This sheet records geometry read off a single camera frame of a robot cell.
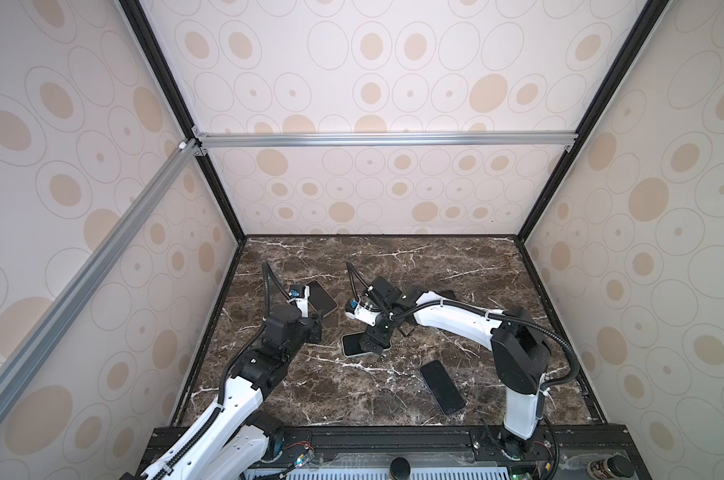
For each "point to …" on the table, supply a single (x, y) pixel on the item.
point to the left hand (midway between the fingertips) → (323, 308)
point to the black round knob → (400, 468)
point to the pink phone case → (324, 304)
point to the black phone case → (446, 293)
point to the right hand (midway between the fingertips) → (371, 331)
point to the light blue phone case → (353, 355)
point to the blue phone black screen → (315, 288)
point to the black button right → (618, 466)
